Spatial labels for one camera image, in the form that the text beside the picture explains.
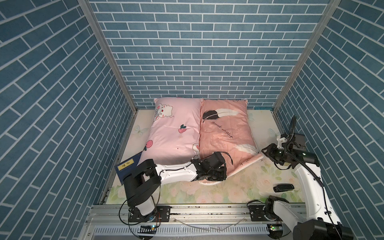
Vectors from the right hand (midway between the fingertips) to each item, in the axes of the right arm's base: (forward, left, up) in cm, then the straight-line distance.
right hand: (265, 152), depth 79 cm
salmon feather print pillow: (+23, +19, -8) cm, 31 cm away
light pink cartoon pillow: (+8, +51, -4) cm, 52 cm away
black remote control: (-12, -13, -16) cm, 24 cm away
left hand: (-13, +17, -8) cm, 23 cm away
